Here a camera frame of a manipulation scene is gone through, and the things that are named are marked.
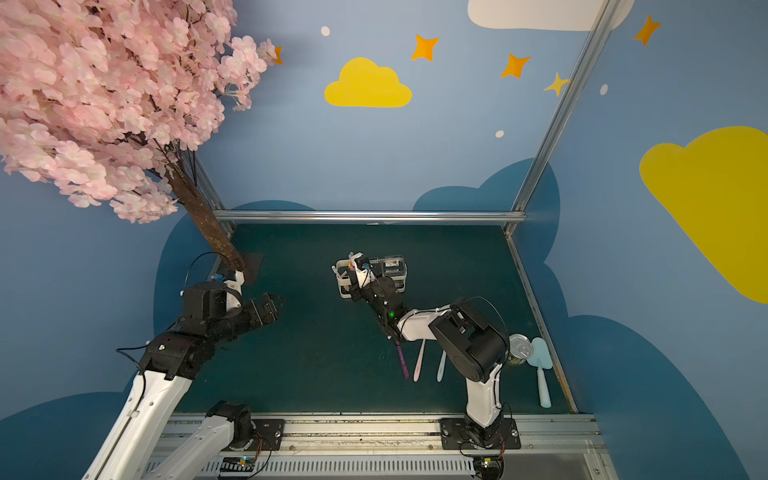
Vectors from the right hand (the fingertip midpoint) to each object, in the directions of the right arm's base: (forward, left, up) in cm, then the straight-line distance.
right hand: (356, 263), depth 88 cm
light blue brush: (-18, -57, -18) cm, 62 cm away
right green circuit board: (-46, -38, -21) cm, 63 cm away
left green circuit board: (-50, +25, -19) cm, 59 cm away
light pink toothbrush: (-22, -20, -17) cm, 35 cm away
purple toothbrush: (-22, -15, -17) cm, 32 cm away
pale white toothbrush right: (-23, -27, -18) cm, 39 cm away
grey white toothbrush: (-5, -1, +10) cm, 11 cm away
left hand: (-18, +19, +6) cm, 27 cm away
